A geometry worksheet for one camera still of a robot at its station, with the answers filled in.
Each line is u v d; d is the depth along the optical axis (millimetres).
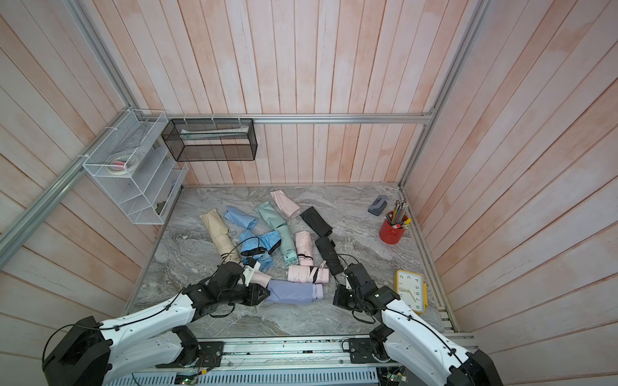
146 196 781
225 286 649
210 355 730
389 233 937
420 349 477
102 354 404
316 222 1058
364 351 730
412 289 841
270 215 1058
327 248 959
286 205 1105
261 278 854
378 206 1075
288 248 944
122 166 743
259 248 904
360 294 637
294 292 822
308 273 875
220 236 977
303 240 954
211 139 886
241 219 1029
